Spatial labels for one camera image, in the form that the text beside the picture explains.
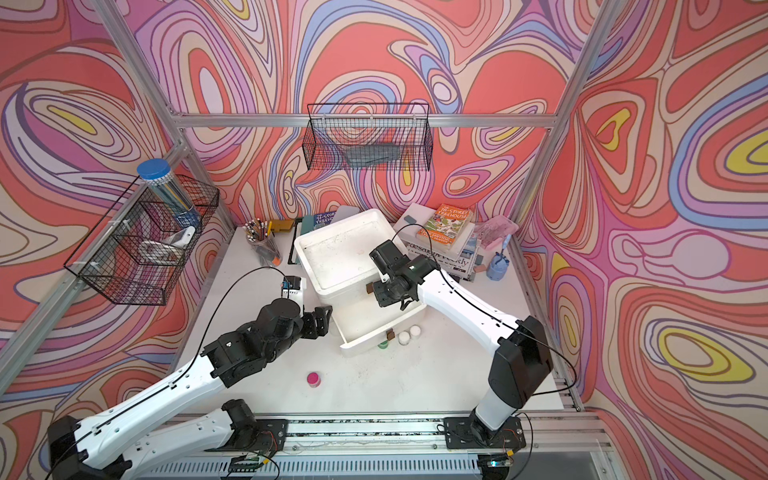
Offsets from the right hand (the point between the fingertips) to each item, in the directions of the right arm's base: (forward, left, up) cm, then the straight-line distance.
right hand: (389, 300), depth 82 cm
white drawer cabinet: (+9, +14, +9) cm, 19 cm away
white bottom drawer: (-5, +7, -5) cm, 10 cm away
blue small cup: (+16, -37, -9) cm, 41 cm away
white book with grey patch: (+38, -9, -5) cm, 39 cm away
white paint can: (-6, -4, -12) cm, 14 cm away
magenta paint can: (-17, +22, -12) cm, 30 cm away
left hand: (-5, +17, +5) cm, 18 cm away
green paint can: (-8, +2, -12) cm, 14 cm away
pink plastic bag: (+40, -44, -15) cm, 61 cm away
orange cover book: (+32, -20, -3) cm, 38 cm away
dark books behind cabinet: (+43, +30, -10) cm, 54 cm away
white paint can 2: (-4, -7, -12) cm, 14 cm away
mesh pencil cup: (+27, +43, 0) cm, 51 cm away
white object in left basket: (+5, +54, +18) cm, 57 cm away
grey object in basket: (+49, +4, +16) cm, 52 cm away
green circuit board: (-35, +37, -17) cm, 54 cm away
